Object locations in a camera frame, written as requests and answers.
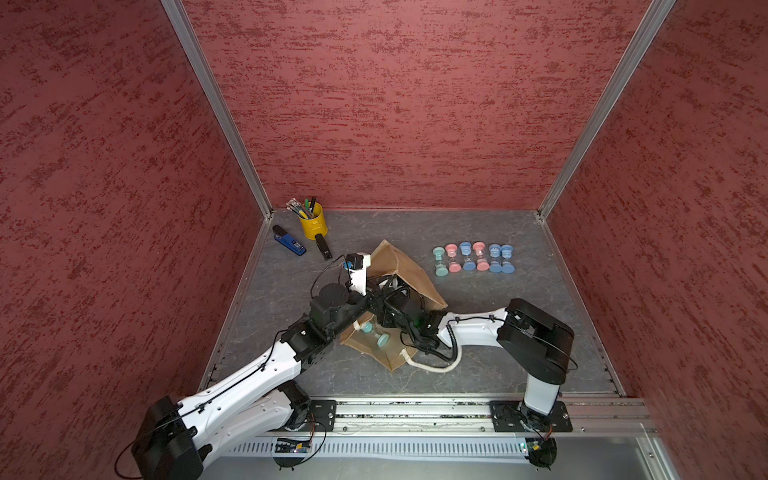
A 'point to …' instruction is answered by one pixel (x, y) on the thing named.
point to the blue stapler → (281, 235)
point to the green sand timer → (441, 267)
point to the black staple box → (323, 247)
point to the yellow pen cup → (316, 225)
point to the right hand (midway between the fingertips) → (379, 314)
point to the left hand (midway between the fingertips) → (391, 282)
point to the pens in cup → (305, 209)
